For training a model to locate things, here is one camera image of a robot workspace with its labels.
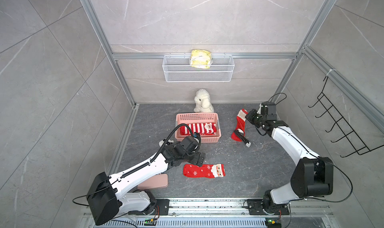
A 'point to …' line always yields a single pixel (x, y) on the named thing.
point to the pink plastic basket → (181, 118)
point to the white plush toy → (203, 102)
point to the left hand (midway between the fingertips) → (199, 152)
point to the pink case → (158, 181)
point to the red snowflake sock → (206, 171)
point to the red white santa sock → (203, 128)
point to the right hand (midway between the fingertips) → (246, 113)
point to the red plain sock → (240, 124)
